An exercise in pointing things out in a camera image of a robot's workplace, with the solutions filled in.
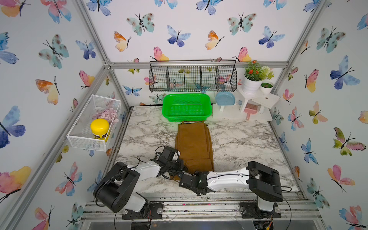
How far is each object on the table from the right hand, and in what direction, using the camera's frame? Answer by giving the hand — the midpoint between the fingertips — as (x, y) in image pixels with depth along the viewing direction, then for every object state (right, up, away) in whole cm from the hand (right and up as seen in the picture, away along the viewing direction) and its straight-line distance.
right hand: (197, 176), depth 84 cm
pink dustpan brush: (+45, +42, +33) cm, 70 cm away
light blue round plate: (+21, +48, +21) cm, 57 cm away
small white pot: (+49, +55, +17) cm, 76 cm away
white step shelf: (+50, +46, +20) cm, 71 cm away
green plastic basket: (-9, +44, +38) cm, 59 cm away
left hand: (-5, +4, +3) cm, 7 cm away
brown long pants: (-2, +18, +13) cm, 22 cm away
